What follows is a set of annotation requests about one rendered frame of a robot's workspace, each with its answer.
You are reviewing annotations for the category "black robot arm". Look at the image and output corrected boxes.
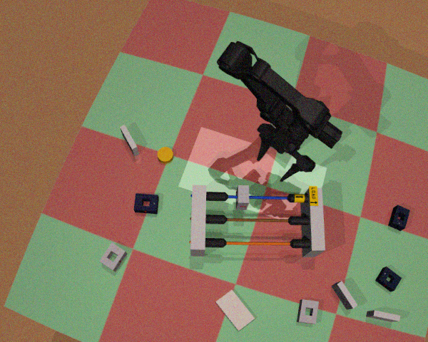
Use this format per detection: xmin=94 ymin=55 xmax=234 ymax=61
xmin=217 ymin=41 xmax=342 ymax=154

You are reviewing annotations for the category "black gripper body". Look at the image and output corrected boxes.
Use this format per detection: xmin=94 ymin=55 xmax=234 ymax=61
xmin=258 ymin=121 xmax=316 ymax=172

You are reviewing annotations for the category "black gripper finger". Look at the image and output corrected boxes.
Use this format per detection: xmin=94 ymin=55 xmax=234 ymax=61
xmin=280 ymin=163 xmax=304 ymax=182
xmin=257 ymin=134 xmax=270 ymax=161

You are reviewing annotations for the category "yellow short cylinder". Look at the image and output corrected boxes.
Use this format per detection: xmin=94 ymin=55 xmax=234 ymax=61
xmin=158 ymin=147 xmax=173 ymax=164

